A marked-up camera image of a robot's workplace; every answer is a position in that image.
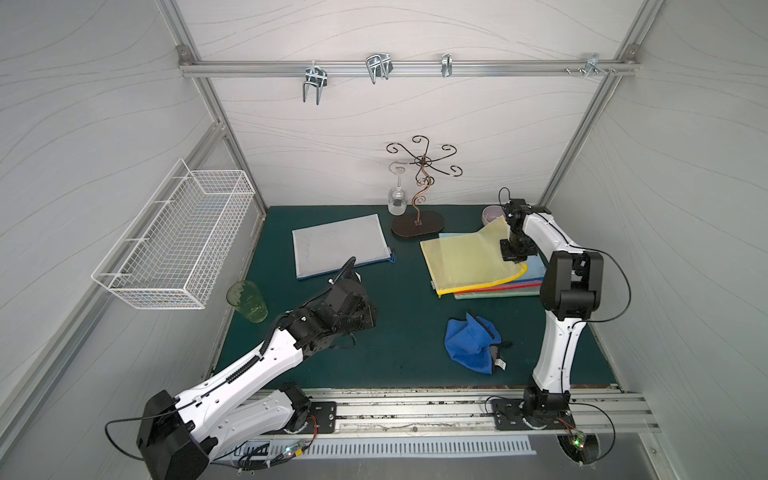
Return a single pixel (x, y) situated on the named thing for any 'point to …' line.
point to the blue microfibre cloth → (473, 342)
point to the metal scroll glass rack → (421, 223)
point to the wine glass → (397, 196)
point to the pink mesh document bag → (507, 286)
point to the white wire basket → (172, 254)
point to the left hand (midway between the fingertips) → (376, 312)
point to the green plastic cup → (245, 296)
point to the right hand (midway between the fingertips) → (520, 256)
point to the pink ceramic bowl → (491, 212)
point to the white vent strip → (391, 447)
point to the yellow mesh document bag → (470, 260)
